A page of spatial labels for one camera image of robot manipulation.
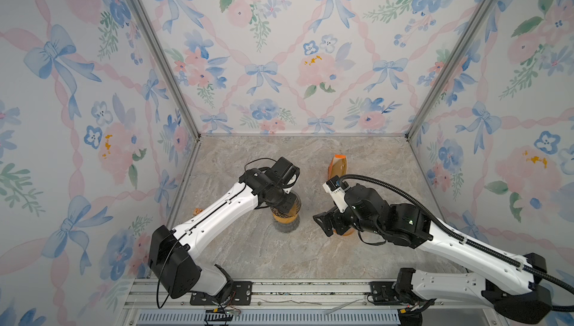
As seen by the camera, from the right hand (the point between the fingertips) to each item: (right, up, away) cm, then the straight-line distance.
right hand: (323, 209), depth 68 cm
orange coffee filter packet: (+11, +12, +35) cm, 38 cm away
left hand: (-11, +1, +9) cm, 14 cm away
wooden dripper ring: (-12, -7, +12) cm, 18 cm away
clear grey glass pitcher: (-11, -11, +17) cm, 23 cm away
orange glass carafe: (+6, -4, -9) cm, 12 cm away
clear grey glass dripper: (-9, -2, +6) cm, 11 cm away
